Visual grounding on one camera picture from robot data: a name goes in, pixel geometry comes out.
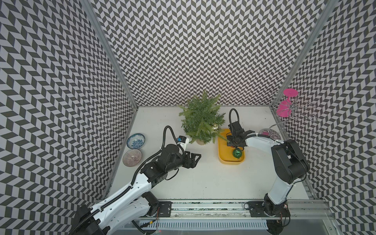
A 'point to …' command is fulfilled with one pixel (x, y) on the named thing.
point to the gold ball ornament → (215, 127)
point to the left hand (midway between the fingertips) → (194, 156)
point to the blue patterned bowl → (135, 141)
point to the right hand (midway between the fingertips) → (232, 143)
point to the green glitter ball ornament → (237, 152)
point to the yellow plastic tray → (225, 152)
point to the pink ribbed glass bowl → (132, 157)
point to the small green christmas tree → (202, 119)
